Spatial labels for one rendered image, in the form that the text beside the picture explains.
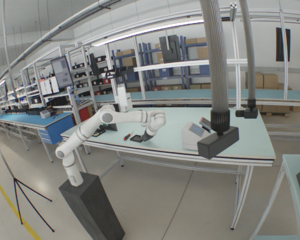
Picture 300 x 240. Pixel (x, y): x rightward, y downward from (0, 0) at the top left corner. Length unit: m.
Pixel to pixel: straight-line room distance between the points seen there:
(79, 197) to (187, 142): 0.81
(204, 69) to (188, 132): 3.86
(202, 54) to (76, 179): 4.30
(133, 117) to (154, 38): 4.89
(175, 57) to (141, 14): 3.27
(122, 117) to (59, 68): 2.04
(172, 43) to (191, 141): 2.26
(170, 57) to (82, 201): 2.66
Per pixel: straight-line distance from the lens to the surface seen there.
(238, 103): 1.82
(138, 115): 0.94
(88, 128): 1.00
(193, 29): 5.32
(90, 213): 1.32
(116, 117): 0.92
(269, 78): 4.33
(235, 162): 1.10
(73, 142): 1.05
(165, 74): 5.06
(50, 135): 3.03
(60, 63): 2.79
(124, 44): 6.27
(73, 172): 1.22
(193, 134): 1.02
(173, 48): 3.05
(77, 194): 1.21
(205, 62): 1.72
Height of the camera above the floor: 1.58
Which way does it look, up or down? 20 degrees down
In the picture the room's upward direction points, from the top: 9 degrees counter-clockwise
